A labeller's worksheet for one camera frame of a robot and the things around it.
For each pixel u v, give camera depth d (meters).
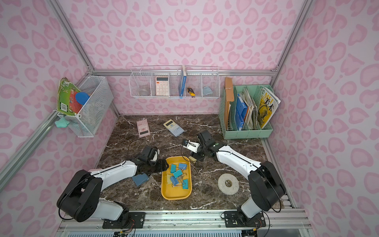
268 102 0.98
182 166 0.90
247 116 0.98
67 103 0.70
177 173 0.86
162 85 0.93
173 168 0.90
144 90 0.95
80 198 0.43
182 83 0.87
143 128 1.10
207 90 1.01
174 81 0.99
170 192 0.82
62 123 0.63
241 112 0.96
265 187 0.43
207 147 0.66
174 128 1.10
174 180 0.84
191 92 0.94
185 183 0.83
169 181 0.84
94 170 0.95
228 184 0.85
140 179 0.86
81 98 0.76
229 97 0.82
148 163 0.73
